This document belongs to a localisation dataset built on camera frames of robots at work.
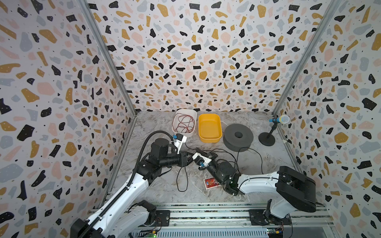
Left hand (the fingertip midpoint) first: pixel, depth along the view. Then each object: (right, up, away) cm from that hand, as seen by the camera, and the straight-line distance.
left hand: (196, 155), depth 69 cm
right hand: (+1, +4, +4) cm, 5 cm away
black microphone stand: (+49, +5, +35) cm, 61 cm away
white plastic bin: (-4, +24, +48) cm, 54 cm away
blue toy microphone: (+49, +18, +15) cm, 54 cm away
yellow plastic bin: (+9, +12, +44) cm, 46 cm away
